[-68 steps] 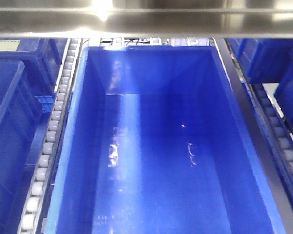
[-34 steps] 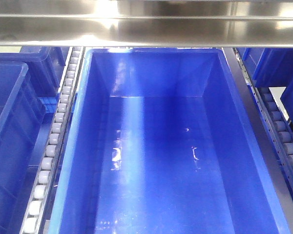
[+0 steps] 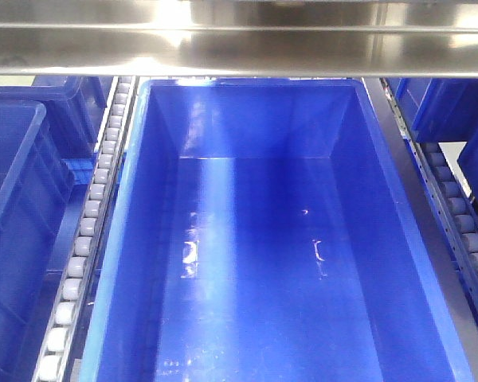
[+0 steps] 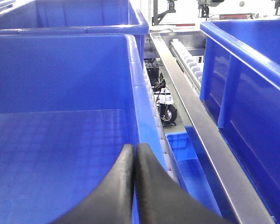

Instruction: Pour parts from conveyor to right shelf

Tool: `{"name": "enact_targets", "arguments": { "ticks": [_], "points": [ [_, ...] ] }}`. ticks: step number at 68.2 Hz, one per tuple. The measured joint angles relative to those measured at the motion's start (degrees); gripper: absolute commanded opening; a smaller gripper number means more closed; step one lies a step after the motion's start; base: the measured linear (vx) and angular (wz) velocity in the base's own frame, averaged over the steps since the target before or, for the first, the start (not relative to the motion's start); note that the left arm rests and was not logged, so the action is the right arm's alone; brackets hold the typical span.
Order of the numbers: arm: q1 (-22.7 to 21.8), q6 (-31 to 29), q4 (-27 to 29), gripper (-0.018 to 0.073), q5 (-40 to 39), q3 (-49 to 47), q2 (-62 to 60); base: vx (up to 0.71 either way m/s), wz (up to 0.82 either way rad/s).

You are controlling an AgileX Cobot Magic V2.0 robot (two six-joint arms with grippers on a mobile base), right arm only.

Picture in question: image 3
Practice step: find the large blue plastic bin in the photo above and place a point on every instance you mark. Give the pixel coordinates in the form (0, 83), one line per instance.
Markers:
(263, 238)

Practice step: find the steel rack with roller tracks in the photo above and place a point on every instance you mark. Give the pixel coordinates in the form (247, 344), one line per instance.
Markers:
(239, 47)

